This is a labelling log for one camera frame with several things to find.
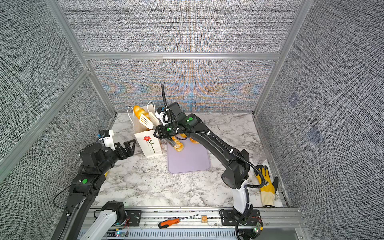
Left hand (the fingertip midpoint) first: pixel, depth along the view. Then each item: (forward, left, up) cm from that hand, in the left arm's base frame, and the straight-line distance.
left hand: (130, 140), depth 71 cm
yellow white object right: (-19, -69, -24) cm, 76 cm away
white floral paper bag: (+6, -5, -7) cm, 11 cm away
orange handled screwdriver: (-32, -15, -24) cm, 42 cm away
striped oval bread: (+14, -4, +6) cm, 15 cm away
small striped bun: (-1, -26, +4) cm, 26 cm away
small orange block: (-30, -34, -26) cm, 52 cm away
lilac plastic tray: (+2, -31, -25) cm, 40 cm away
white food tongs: (+7, -10, +5) cm, 13 cm away
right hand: (+5, -12, +1) cm, 13 cm away
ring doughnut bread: (+14, -31, -24) cm, 42 cm away
